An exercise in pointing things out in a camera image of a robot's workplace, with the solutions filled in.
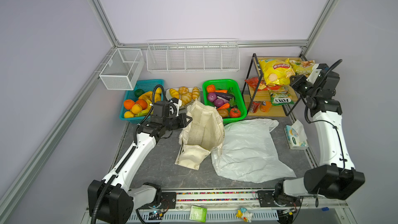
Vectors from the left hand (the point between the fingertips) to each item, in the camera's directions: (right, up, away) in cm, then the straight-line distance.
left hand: (192, 120), depth 76 cm
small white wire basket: (-48, +30, +24) cm, 61 cm away
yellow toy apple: (-36, +6, +19) cm, 41 cm away
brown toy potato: (+19, +3, +25) cm, 32 cm away
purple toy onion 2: (+16, +9, +32) cm, 37 cm away
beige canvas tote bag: (+5, -10, +20) cm, 23 cm away
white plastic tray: (-15, +16, +40) cm, 46 cm away
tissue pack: (+59, -10, +12) cm, 61 cm away
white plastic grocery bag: (+30, -21, +11) cm, 38 cm away
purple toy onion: (+11, +14, +33) cm, 37 cm away
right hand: (+48, +21, -4) cm, 52 cm away
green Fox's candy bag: (+51, +12, +15) cm, 55 cm away
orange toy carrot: (+19, +6, +29) cm, 35 cm away
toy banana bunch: (-34, +14, +33) cm, 49 cm away
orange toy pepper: (+11, +20, +36) cm, 42 cm away
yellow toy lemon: (-42, +2, +20) cm, 47 cm away
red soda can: (+39, +7, +23) cm, 46 cm away
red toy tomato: (+26, +2, +23) cm, 35 cm away
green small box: (+3, -41, -7) cm, 42 cm away
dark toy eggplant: (+21, +15, +36) cm, 44 cm away
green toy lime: (-44, +17, +38) cm, 61 cm away
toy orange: (-43, +9, +23) cm, 50 cm away
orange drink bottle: (+47, +5, +27) cm, 55 cm away
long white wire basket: (-1, +41, +24) cm, 47 cm away
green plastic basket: (+26, +22, +40) cm, 53 cm away
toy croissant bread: (-7, +13, +35) cm, 38 cm away
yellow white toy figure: (+23, -40, -8) cm, 47 cm away
